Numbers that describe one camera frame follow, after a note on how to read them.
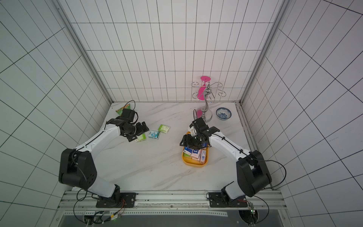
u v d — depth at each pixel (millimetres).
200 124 690
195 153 837
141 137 946
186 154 841
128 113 702
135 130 759
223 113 1102
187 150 834
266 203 659
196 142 718
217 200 713
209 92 894
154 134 972
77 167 449
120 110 1093
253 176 426
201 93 881
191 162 847
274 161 417
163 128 1003
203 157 833
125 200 723
